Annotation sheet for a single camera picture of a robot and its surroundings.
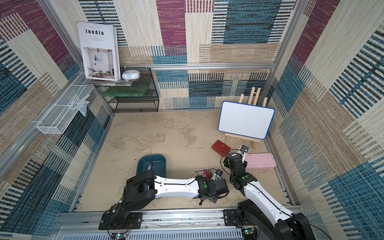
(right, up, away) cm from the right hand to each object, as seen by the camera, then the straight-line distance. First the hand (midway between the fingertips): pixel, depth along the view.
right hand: (233, 154), depth 87 cm
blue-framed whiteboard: (+10, +20, +6) cm, 23 cm away
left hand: (-11, -20, -5) cm, 23 cm away
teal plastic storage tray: (-43, -5, +3) cm, 44 cm away
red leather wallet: (-4, +2, +12) cm, 13 cm away
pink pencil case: (+19, -5, +8) cm, 21 cm away
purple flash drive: (-16, -11, +2) cm, 19 cm away
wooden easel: (+10, +34, -4) cm, 36 cm away
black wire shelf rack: (-59, +35, +7) cm, 69 cm away
